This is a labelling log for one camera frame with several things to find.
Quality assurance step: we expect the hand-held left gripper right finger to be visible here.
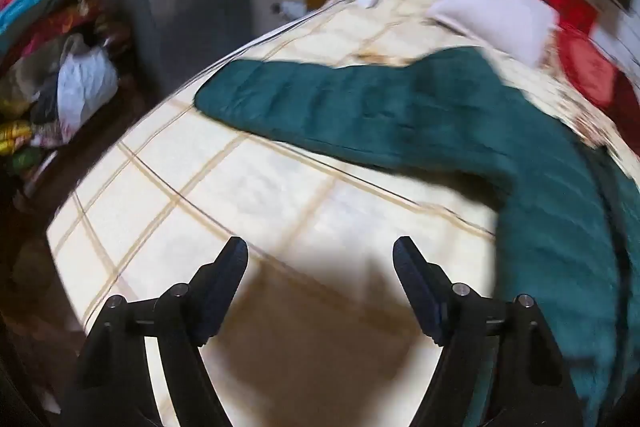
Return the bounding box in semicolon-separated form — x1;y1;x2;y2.
392;236;585;427

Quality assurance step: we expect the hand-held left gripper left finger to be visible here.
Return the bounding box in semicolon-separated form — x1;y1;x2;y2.
59;236;250;427

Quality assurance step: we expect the dark green puffer jacket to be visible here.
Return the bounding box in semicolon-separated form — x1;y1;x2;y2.
194;47;640;427

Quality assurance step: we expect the cream checked floral bed sheet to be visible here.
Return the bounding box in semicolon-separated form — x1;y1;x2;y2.
46;0;640;427

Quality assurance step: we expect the white plastic bag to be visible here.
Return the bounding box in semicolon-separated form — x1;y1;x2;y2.
56;34;120;142

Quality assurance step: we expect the white pillow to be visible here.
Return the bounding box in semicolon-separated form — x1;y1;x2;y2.
429;0;559;68

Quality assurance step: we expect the red blanket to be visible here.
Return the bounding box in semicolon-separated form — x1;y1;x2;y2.
511;0;640;148

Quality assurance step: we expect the pile of colourful clutter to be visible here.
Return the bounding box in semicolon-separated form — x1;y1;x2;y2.
0;0;132;178

